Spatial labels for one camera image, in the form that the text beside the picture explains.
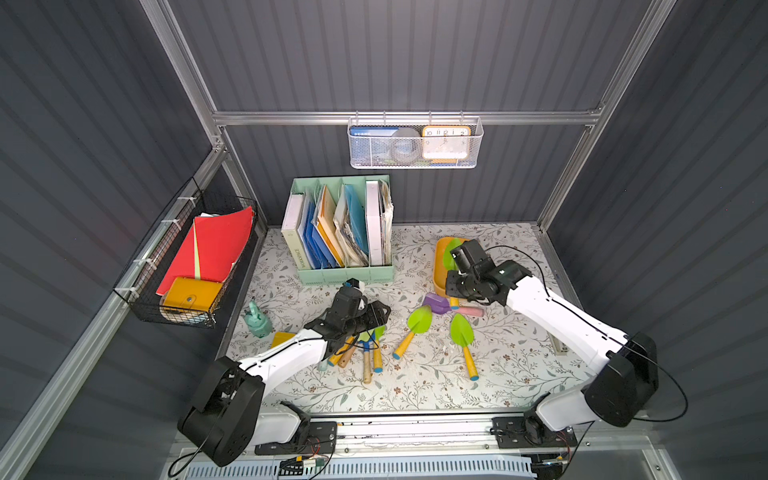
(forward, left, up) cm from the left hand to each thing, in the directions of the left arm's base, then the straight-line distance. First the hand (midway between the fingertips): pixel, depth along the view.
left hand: (382, 311), depth 85 cm
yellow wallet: (-7, +41, +21) cm, 47 cm away
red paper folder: (+6, +42, +21) cm, 47 cm away
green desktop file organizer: (+23, +14, +11) cm, 29 cm away
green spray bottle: (-2, +37, -3) cm, 37 cm away
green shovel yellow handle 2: (+2, -11, -10) cm, 15 cm away
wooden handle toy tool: (-13, +4, -10) cm, 17 cm away
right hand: (+4, -21, +8) cm, 23 cm away
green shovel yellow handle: (-2, -25, -11) cm, 27 cm away
